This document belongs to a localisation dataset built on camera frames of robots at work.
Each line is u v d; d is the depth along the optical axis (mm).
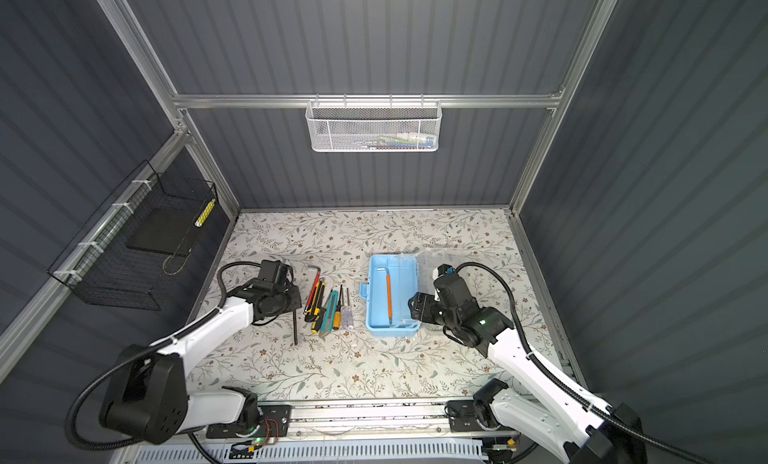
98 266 643
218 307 555
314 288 970
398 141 915
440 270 733
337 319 893
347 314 912
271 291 680
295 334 842
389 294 973
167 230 771
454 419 738
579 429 397
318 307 929
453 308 577
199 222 798
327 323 891
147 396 413
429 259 926
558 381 440
